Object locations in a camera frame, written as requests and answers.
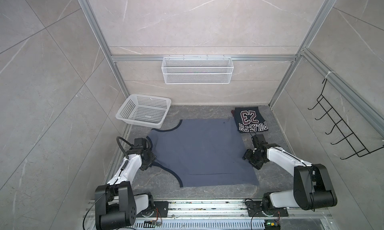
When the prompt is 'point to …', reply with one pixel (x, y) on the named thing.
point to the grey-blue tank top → (204, 153)
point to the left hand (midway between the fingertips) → (150, 156)
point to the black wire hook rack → (356, 147)
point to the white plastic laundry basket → (145, 110)
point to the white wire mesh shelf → (195, 70)
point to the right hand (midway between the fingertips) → (246, 158)
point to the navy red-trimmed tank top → (249, 119)
